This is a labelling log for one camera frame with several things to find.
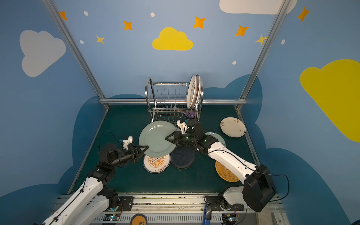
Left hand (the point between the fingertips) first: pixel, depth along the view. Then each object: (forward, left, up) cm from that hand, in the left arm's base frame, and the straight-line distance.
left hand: (149, 149), depth 72 cm
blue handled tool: (-27, -30, -16) cm, 43 cm away
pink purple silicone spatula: (+41, -25, -17) cm, 51 cm away
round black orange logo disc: (-28, +5, -22) cm, 36 cm away
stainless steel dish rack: (+48, -5, -11) cm, 50 cm away
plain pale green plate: (+9, 0, -1) cm, 10 cm away
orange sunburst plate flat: (0, -1, -21) cm, 21 cm away
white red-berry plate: (+31, -57, -21) cm, 68 cm away
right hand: (+6, -10, +1) cm, 12 cm away
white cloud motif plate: (+37, -22, +9) cm, 44 cm away
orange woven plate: (-5, -44, -20) cm, 49 cm away
